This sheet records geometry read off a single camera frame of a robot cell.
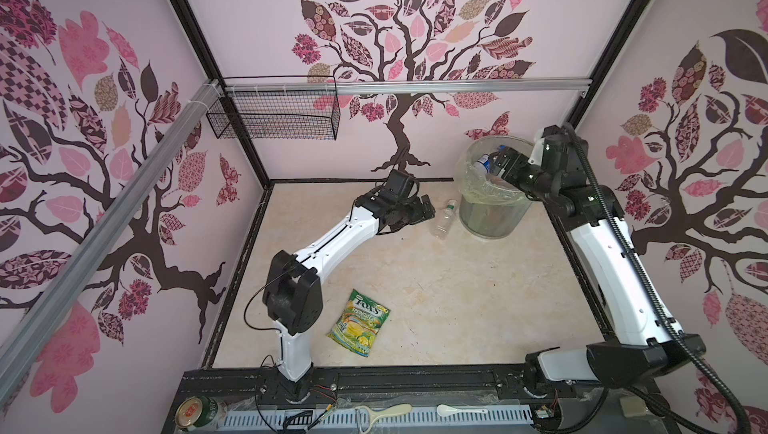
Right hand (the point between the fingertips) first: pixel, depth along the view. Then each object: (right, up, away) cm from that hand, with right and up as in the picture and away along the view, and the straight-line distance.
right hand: (506, 158), depth 69 cm
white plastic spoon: (-14, -60, -1) cm, 61 cm away
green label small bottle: (-8, -16, +37) cm, 41 cm away
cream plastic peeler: (-26, -60, +1) cm, 66 cm away
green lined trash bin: (+4, -12, +23) cm, 26 cm away
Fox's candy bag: (-37, -44, +12) cm, 59 cm away
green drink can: (-69, -55, -7) cm, 88 cm away
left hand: (-18, -15, +15) cm, 28 cm away
